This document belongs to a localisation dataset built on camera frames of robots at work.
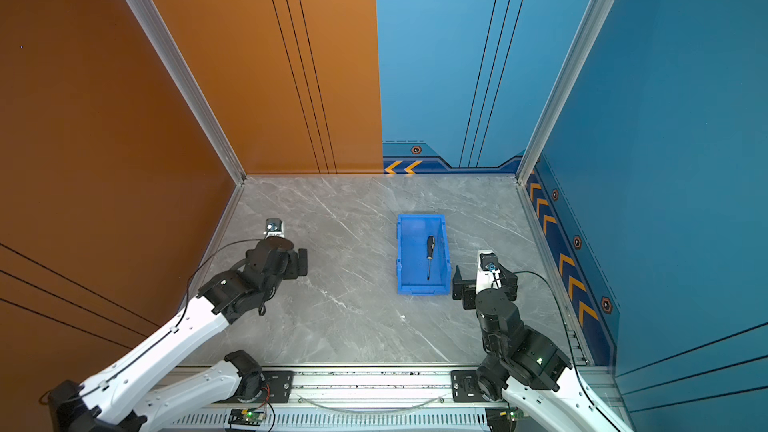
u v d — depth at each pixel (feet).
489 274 1.90
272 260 1.88
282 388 2.42
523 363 1.59
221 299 1.64
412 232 3.49
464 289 2.07
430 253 3.17
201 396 1.79
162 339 1.46
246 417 2.32
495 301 1.70
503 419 2.30
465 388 2.38
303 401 2.37
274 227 2.15
